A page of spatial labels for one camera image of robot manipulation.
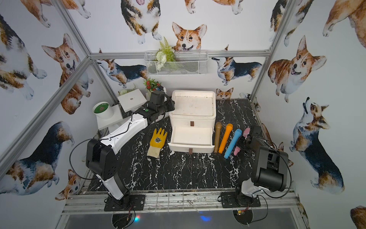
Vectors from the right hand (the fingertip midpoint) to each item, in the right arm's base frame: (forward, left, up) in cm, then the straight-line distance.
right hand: (238, 142), depth 93 cm
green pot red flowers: (+27, +56, +26) cm, 67 cm away
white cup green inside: (+10, +83, +22) cm, 86 cm away
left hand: (+15, +39, +23) cm, 48 cm away
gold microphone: (+11, +12, 0) cm, 16 cm away
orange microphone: (+11, +4, 0) cm, 12 cm away
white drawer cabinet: (+3, +30, +19) cm, 35 cm away
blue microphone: (+4, 0, -1) cm, 4 cm away
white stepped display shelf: (+18, +72, +20) cm, 77 cm away
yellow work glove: (0, +54, 0) cm, 54 cm away
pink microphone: (+8, -7, -1) cm, 10 cm away
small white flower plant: (+35, +80, +15) cm, 89 cm away
